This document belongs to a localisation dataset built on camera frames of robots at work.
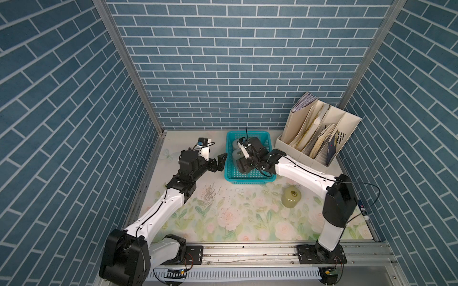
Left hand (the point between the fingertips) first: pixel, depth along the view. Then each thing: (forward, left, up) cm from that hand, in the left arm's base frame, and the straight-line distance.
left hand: (223, 152), depth 79 cm
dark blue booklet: (+11, -58, -9) cm, 59 cm away
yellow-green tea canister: (-14, -32, -16) cm, 38 cm away
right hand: (+2, -10, -8) cm, 13 cm away
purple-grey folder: (+32, -43, +6) cm, 54 cm away
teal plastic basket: (+4, -4, -23) cm, 24 cm away
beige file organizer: (+19, -50, -8) cm, 54 cm away
